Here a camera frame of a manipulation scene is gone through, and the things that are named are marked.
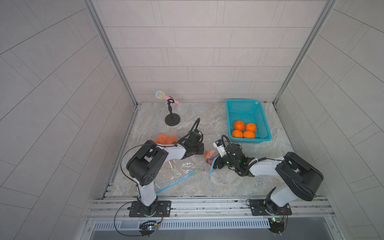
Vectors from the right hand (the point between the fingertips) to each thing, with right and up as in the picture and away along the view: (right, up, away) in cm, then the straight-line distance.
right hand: (210, 159), depth 86 cm
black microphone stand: (-25, +23, +19) cm, 39 cm away
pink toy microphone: (-28, +37, -1) cm, 47 cm away
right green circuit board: (+30, -25, -17) cm, 42 cm away
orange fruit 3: (-29, +11, +5) cm, 31 cm away
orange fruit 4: (-24, +11, +5) cm, 26 cm away
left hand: (-3, +5, +10) cm, 11 cm away
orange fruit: (+20, +19, +12) cm, 30 cm away
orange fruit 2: (-1, +4, -7) cm, 8 cm away
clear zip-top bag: (-21, -5, -5) cm, 22 cm away
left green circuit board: (-29, -24, -20) cm, 43 cm away
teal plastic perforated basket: (+31, +29, +26) cm, 50 cm away
